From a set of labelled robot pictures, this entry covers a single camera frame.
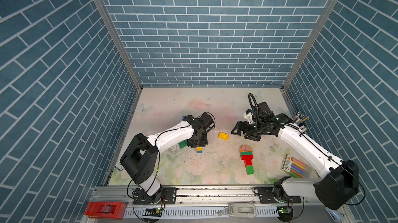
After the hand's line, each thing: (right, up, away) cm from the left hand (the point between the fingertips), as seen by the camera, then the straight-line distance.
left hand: (206, 147), depth 84 cm
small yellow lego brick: (-4, -1, 0) cm, 4 cm away
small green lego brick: (+24, -12, -1) cm, 26 cm away
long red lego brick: (+23, -6, +1) cm, 24 cm away
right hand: (+17, +8, -5) cm, 20 cm away
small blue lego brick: (-4, -4, +5) cm, 7 cm away
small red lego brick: (+23, -8, -1) cm, 24 cm away
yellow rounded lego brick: (+11, +4, +10) cm, 15 cm away
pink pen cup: (+51, +16, +1) cm, 53 cm away
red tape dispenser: (-40, -21, -18) cm, 49 cm away
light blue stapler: (+57, -25, -16) cm, 65 cm away
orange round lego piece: (+22, -2, +3) cm, 23 cm away
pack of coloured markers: (+48, -11, -2) cm, 49 cm away
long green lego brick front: (+23, -4, +3) cm, 23 cm away
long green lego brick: (-14, 0, +6) cm, 15 cm away
